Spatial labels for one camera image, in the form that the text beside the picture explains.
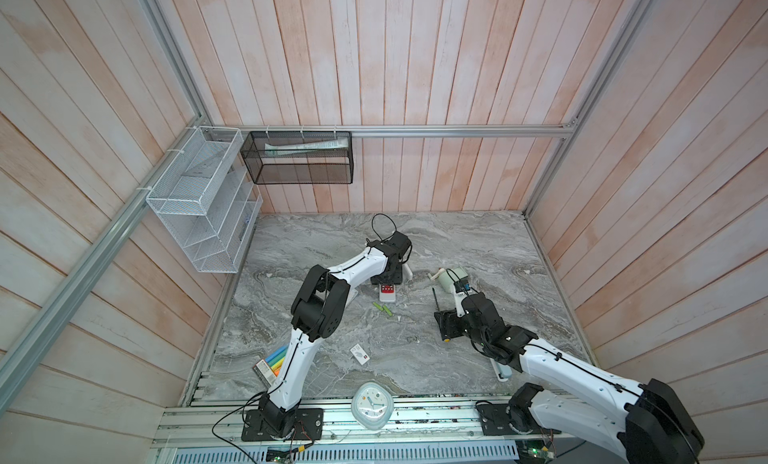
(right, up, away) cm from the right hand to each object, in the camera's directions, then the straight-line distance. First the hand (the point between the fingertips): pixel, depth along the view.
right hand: (444, 311), depth 85 cm
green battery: (-19, -1, +10) cm, 22 cm away
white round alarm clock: (-21, -21, -11) cm, 32 cm away
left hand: (-15, +6, +14) cm, 22 cm away
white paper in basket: (-52, +48, +4) cm, 71 cm away
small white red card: (-24, -12, -2) cm, 27 cm away
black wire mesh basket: (-47, +50, +19) cm, 72 cm away
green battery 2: (-16, -2, +8) cm, 18 cm away
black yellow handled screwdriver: (-2, 0, -11) cm, 11 cm away
